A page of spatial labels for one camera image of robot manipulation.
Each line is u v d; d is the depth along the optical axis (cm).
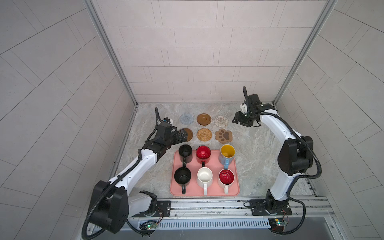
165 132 63
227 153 88
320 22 76
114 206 38
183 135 74
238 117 79
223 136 97
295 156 48
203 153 88
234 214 71
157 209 70
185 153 86
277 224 68
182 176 79
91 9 71
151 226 64
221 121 105
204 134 99
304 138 48
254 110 65
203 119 106
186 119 106
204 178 81
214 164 85
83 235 34
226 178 79
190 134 99
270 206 64
